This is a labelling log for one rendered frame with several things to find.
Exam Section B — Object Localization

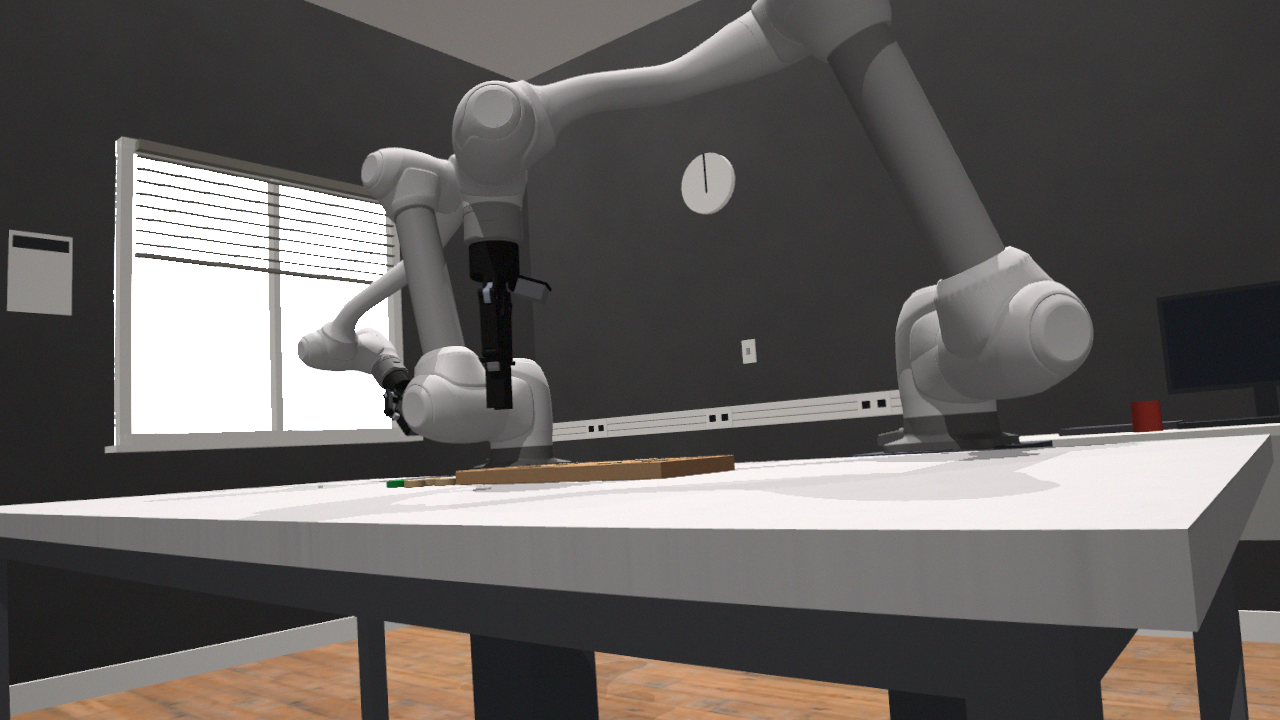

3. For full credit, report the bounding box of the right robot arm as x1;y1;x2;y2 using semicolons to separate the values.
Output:
297;149;572;470

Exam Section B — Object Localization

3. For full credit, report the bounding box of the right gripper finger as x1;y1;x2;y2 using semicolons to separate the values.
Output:
383;389;410;436

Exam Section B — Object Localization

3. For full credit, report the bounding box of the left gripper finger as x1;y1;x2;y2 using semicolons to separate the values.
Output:
494;292;515;410
477;282;508;407

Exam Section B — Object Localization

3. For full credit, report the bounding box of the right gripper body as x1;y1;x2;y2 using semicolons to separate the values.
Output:
381;370;411;401

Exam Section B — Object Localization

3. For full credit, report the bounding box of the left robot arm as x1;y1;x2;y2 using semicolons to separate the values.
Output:
452;0;1093;454

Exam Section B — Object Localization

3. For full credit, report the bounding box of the wooden counting tray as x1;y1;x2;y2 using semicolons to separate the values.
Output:
456;455;735;486

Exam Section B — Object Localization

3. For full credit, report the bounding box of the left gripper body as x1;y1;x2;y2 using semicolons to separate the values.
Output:
468;240;520;311

